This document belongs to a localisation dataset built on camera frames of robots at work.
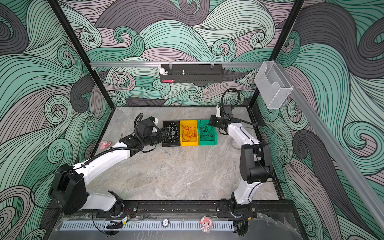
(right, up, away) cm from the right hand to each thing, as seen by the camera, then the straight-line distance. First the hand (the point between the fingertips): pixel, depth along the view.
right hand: (211, 119), depth 93 cm
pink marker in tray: (-27, +24, -3) cm, 36 cm away
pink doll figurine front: (-6, -47, -26) cm, 55 cm away
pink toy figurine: (-69, -16, +1) cm, 71 cm away
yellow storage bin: (-13, -3, +8) cm, 16 cm away
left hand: (-25, -7, -11) cm, 28 cm away
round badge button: (-26, -49, -23) cm, 60 cm away
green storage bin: (+2, -15, +2) cm, 15 cm away
